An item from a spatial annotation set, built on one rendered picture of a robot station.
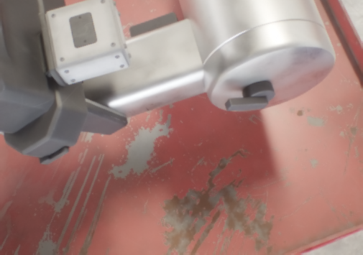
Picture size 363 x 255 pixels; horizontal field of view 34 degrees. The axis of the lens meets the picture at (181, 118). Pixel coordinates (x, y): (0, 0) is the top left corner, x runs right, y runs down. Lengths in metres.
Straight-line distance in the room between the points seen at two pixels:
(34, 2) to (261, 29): 0.15
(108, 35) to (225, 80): 0.09
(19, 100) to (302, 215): 0.29
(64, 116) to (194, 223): 0.20
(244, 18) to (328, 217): 0.22
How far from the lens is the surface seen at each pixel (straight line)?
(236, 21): 0.39
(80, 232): 0.54
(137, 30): 0.45
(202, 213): 0.53
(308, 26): 0.40
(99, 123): 0.42
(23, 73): 0.36
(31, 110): 0.37
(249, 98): 0.41
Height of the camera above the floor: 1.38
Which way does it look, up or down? 72 degrees down
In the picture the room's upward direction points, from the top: straight up
